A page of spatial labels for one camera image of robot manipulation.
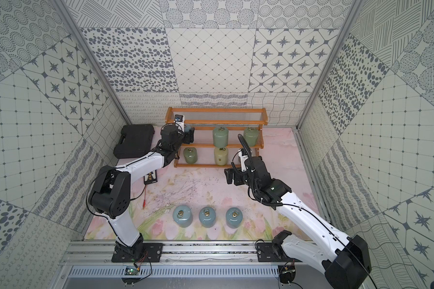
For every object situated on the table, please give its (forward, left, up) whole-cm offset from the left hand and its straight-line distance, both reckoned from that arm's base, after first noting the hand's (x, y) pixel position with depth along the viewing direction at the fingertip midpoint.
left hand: (193, 127), depth 90 cm
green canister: (-6, -14, -1) cm, 16 cm away
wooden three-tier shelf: (+25, -3, -17) cm, 30 cm away
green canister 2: (-3, -30, -3) cm, 30 cm away
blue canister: (-2, +2, +2) cm, 4 cm away
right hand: (-23, -22, -5) cm, 32 cm away
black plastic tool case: (+5, +39, -18) cm, 43 cm away
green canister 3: (-7, +2, -14) cm, 16 cm away
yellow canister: (-7, -14, -15) cm, 22 cm away
